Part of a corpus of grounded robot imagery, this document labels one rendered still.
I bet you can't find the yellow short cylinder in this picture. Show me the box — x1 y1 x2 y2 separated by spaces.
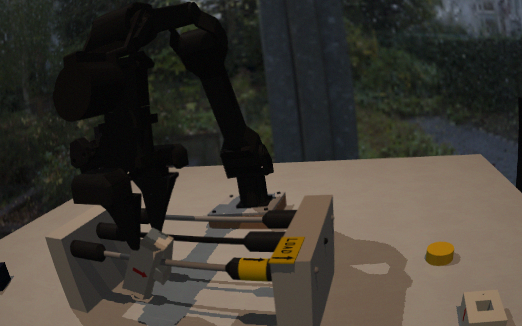
426 241 454 266

